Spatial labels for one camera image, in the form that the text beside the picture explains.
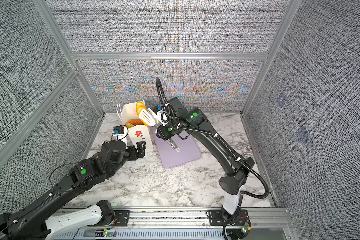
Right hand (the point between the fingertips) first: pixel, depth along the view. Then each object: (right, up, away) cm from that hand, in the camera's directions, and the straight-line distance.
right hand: (160, 131), depth 71 cm
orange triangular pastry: (-18, +5, +23) cm, 30 cm away
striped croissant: (-20, +3, +17) cm, 27 cm away
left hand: (-10, -5, -3) cm, 11 cm away
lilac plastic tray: (+16, -14, +27) cm, 34 cm away
